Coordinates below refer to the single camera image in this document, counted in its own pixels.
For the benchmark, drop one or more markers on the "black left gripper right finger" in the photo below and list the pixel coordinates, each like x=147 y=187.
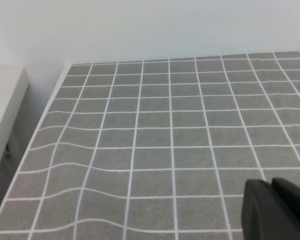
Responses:
x=289 y=198

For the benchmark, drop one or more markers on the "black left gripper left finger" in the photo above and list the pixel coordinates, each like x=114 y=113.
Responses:
x=264 y=216

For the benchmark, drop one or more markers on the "grey grid tablecloth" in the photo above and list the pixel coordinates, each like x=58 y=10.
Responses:
x=156 y=149

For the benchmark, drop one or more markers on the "white side table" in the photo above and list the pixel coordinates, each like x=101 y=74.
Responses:
x=13 y=86

